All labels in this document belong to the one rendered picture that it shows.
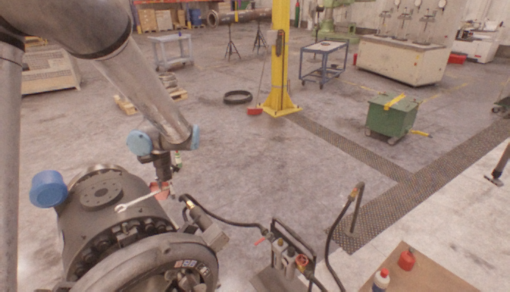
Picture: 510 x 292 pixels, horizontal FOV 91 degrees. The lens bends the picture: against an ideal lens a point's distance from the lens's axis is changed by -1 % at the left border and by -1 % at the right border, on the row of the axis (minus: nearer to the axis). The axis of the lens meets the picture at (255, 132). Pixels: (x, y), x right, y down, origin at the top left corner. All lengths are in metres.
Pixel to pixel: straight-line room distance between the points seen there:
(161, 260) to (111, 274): 0.18
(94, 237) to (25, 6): 1.24
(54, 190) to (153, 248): 0.73
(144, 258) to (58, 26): 0.97
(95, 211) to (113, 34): 1.29
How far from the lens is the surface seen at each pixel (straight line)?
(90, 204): 1.66
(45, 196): 1.78
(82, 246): 1.57
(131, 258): 1.24
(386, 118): 3.83
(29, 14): 0.46
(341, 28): 11.72
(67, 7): 0.45
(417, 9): 7.16
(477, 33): 9.78
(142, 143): 0.91
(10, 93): 0.50
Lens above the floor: 1.90
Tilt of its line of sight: 29 degrees down
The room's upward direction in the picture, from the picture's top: 1 degrees counter-clockwise
